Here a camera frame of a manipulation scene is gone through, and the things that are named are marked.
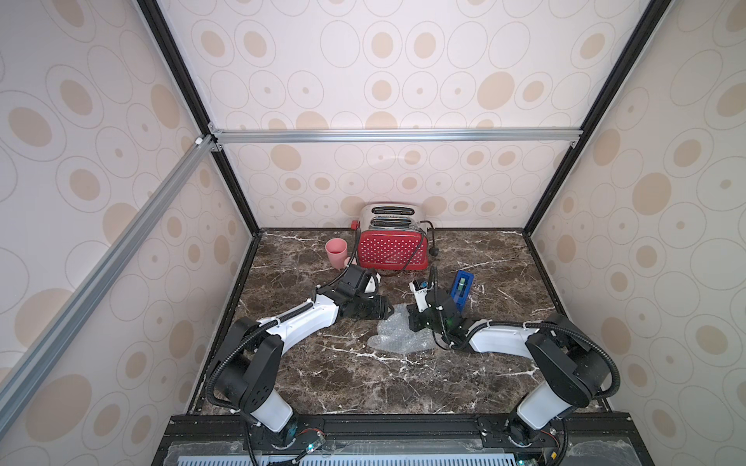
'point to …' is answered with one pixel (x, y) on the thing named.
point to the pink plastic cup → (337, 249)
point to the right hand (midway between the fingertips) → (416, 304)
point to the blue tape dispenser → (461, 288)
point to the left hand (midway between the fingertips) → (395, 310)
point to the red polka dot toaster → (392, 237)
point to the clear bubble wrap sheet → (395, 334)
